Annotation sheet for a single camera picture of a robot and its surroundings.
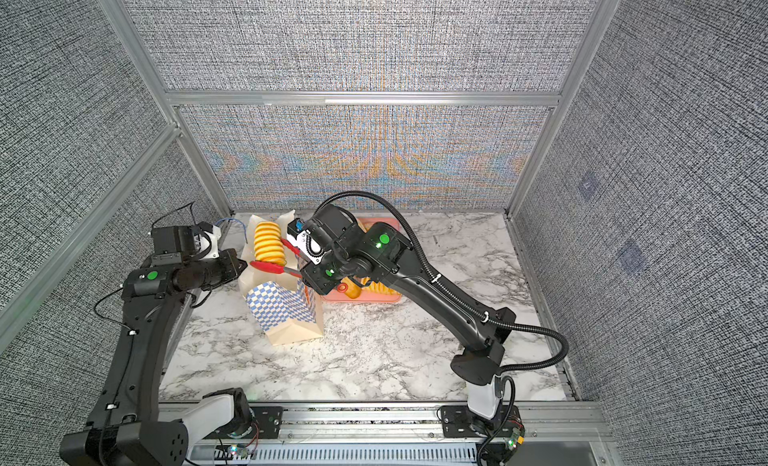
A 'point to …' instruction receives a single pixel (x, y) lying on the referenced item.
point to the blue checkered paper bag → (287, 310)
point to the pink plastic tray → (344, 297)
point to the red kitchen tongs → (270, 267)
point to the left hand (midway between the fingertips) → (246, 261)
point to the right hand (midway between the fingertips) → (313, 269)
